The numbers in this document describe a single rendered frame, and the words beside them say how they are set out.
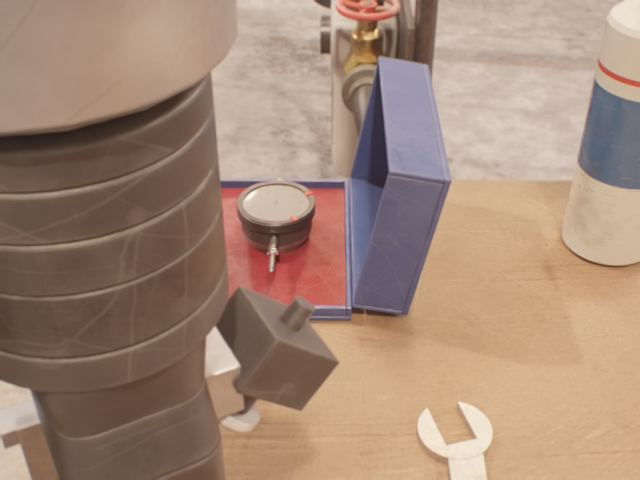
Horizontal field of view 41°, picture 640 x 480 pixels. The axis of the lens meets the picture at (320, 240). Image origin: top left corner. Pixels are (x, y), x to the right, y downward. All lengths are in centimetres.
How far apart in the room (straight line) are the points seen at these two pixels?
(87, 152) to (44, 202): 1
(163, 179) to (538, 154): 155
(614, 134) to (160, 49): 46
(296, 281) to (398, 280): 8
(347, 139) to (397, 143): 58
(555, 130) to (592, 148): 120
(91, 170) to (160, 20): 4
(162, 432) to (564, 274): 44
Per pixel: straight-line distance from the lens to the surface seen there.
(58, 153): 18
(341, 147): 113
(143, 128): 18
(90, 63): 16
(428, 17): 93
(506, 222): 68
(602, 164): 61
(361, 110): 88
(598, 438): 53
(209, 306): 23
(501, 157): 169
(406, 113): 57
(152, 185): 19
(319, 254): 63
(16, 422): 31
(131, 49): 17
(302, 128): 176
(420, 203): 52
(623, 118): 59
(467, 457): 50
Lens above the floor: 86
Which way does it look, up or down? 37 degrees down
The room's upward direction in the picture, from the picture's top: straight up
